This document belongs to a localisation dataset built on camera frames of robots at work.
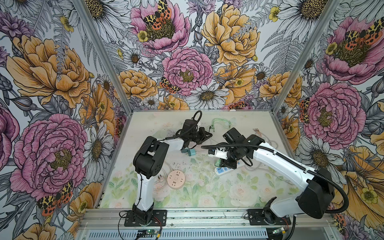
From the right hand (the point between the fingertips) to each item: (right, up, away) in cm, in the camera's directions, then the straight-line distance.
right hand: (224, 165), depth 78 cm
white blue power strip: (-1, -6, +9) cm, 11 cm away
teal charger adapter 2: (-22, +4, +19) cm, 29 cm away
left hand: (-4, +13, +16) cm, 21 cm away
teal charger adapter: (-17, +3, +19) cm, 25 cm away
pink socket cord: (-35, -9, +7) cm, 37 cm away
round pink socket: (-26, -9, +6) cm, 28 cm away
